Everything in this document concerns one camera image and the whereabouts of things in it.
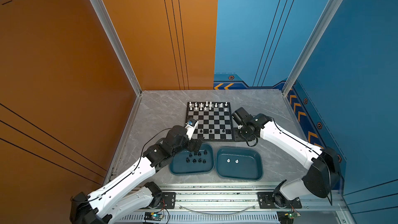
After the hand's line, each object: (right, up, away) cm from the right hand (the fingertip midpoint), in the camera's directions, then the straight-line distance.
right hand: (235, 138), depth 82 cm
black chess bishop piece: (-19, -10, +5) cm, 22 cm away
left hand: (-21, +4, -6) cm, 22 cm away
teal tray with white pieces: (+3, -15, +3) cm, 15 cm away
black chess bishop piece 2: (-22, -13, +3) cm, 26 cm away
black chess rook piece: (-24, -11, +5) cm, 27 cm away
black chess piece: (-26, -13, +3) cm, 29 cm away
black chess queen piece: (-16, -9, +5) cm, 19 cm away
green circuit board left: (-40, -34, -11) cm, 53 cm away
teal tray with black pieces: (-25, -14, +3) cm, 29 cm away
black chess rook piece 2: (-16, -14, +3) cm, 22 cm away
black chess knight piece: (-21, -10, +5) cm, 24 cm away
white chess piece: (+2, -14, +3) cm, 14 cm away
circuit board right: (+21, -34, -12) cm, 41 cm away
